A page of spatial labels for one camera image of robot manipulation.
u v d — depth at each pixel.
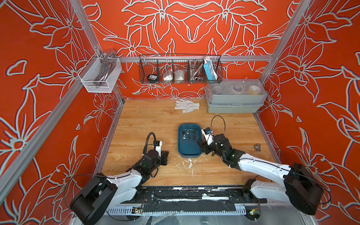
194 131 0.98
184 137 0.95
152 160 0.65
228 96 1.00
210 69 0.86
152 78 0.95
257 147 0.90
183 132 0.98
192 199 0.73
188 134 0.97
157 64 0.95
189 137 0.95
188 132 0.98
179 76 0.91
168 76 0.90
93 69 0.81
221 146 0.62
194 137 0.95
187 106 1.15
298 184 0.41
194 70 0.83
